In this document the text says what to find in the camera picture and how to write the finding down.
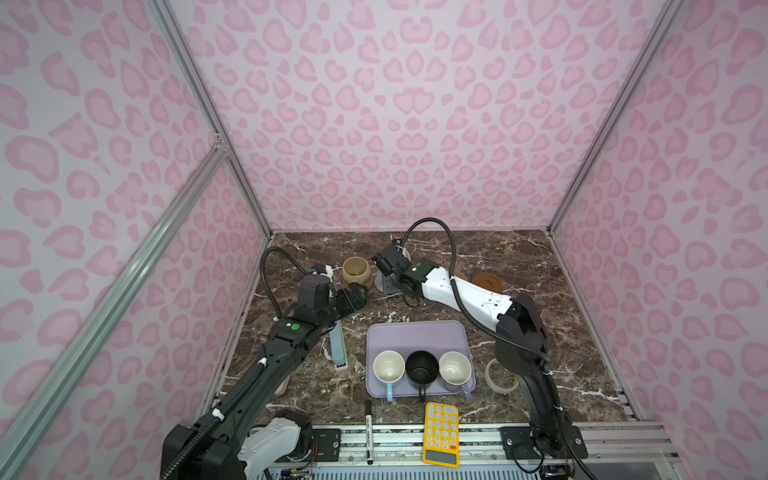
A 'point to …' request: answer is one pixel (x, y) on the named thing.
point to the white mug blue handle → (389, 367)
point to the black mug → (422, 369)
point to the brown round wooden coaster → (488, 280)
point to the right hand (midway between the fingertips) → (395, 275)
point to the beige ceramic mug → (356, 270)
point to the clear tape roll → (494, 386)
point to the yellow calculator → (441, 435)
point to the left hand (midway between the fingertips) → (358, 289)
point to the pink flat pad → (282, 387)
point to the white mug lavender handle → (455, 370)
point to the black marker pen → (369, 433)
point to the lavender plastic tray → (408, 337)
